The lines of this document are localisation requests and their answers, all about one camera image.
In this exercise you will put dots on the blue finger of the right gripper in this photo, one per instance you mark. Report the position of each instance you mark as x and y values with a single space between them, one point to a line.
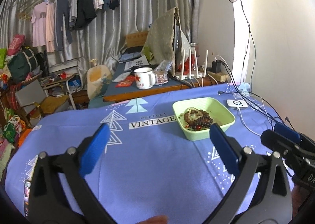
287 132

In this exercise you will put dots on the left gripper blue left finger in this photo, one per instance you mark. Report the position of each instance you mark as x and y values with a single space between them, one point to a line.
91 149

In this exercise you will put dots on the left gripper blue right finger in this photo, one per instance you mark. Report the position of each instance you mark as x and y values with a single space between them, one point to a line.
227 148

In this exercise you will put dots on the light green plastic tray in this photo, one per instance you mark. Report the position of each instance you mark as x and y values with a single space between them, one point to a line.
195 116

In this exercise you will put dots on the right hand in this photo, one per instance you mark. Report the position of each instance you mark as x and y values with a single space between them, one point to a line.
299 195

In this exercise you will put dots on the left hand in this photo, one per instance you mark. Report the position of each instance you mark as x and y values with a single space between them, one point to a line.
155 220

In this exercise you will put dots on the small white charging device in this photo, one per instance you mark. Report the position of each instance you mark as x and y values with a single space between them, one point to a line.
239 104

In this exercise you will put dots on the blue printed bed sheet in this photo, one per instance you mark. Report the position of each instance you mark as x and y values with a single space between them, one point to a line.
148 167

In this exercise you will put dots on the beige power strip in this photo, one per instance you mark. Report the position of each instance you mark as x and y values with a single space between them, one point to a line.
219 77

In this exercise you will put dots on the wooden desk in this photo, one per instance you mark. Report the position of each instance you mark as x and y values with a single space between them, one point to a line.
116 95

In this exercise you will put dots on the black power adapter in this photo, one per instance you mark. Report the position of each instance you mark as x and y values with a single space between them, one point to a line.
216 66

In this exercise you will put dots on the beige tote bag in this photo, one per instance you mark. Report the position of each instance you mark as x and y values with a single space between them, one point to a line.
97 77

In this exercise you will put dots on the red packet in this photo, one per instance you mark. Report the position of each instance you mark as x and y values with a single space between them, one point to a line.
126 83

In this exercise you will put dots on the white wifi router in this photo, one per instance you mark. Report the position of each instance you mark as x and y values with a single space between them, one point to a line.
187 65

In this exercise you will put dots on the white enamel mug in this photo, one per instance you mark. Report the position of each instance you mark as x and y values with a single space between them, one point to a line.
145 78

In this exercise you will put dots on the clear plastic snack jar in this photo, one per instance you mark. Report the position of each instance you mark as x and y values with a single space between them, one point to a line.
161 72

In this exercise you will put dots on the dark green duffel bag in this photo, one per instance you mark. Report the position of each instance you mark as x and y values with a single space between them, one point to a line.
22 64

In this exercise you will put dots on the cloth covered monitor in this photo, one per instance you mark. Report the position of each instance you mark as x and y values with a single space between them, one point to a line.
166 41

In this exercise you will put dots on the cardboard box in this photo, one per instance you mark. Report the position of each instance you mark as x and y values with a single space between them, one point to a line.
136 39

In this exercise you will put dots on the pink red bag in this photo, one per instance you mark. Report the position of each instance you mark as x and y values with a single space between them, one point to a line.
16 44

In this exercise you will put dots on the grey curtain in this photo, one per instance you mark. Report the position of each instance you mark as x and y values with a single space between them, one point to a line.
104 37

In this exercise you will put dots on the black t-shirt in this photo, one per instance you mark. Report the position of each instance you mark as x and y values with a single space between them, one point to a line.
85 13

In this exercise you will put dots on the pink t-shirt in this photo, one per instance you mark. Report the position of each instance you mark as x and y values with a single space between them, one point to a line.
38 21

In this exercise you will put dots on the blue jeans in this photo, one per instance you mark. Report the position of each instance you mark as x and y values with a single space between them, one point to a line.
62 23

